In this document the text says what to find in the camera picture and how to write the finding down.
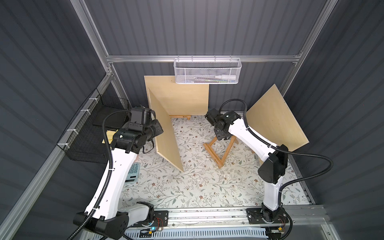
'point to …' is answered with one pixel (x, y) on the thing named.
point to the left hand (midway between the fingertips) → (159, 126)
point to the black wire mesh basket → (83, 140)
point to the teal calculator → (133, 175)
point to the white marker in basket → (225, 77)
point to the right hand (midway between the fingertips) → (226, 133)
